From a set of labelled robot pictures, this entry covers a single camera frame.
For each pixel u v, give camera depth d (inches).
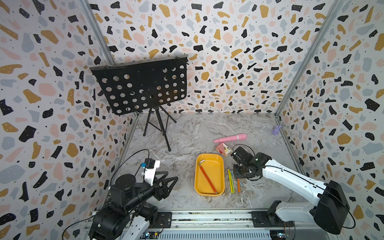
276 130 41.9
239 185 33.5
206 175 34.7
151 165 20.3
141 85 27.6
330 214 15.5
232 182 33.8
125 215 17.3
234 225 28.9
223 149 39.1
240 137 40.7
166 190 21.1
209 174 34.6
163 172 24.1
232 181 34.2
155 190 20.7
